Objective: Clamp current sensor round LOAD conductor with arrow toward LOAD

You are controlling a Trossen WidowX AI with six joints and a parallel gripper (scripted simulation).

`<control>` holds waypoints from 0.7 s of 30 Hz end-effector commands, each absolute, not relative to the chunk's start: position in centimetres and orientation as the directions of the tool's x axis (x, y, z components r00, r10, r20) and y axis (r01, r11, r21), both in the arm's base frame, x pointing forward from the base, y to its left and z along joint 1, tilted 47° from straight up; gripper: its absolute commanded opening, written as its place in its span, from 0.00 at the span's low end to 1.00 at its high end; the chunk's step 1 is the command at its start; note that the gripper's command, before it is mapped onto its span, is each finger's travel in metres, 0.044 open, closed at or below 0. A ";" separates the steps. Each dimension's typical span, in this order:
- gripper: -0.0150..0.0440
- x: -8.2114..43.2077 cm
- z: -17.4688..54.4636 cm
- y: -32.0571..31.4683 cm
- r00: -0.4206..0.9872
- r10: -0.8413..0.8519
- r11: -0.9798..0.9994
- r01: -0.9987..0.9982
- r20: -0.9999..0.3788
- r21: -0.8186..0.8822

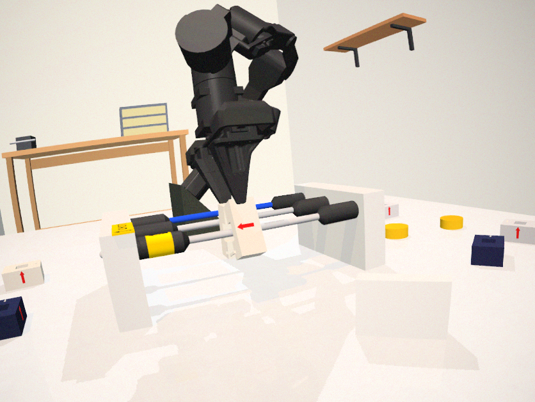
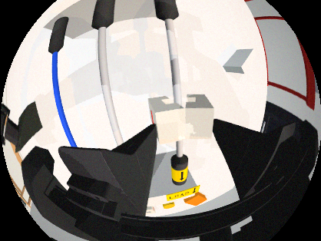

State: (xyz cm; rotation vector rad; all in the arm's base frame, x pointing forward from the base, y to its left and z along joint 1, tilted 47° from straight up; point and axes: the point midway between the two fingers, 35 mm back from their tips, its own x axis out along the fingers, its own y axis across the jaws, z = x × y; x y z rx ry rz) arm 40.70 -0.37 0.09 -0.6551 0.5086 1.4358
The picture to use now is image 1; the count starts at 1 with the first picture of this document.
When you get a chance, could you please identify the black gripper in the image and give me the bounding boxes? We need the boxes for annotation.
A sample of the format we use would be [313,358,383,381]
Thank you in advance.
[186,77,276,204]

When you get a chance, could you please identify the yellow short cylinder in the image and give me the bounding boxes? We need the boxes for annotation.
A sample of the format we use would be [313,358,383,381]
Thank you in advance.
[440,215,463,230]
[385,223,408,239]

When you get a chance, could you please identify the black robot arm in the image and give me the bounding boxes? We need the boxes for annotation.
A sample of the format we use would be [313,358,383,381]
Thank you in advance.
[175,4,299,201]

